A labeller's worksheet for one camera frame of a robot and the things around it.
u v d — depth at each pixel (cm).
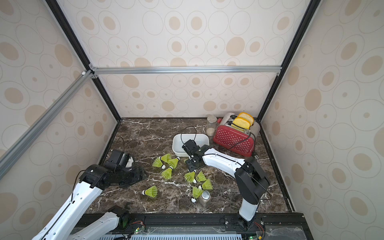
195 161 63
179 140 105
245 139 87
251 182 46
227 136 93
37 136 59
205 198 71
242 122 87
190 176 85
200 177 85
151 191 80
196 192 79
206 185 83
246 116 91
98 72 93
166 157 93
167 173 89
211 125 101
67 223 40
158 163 91
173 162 93
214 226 73
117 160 55
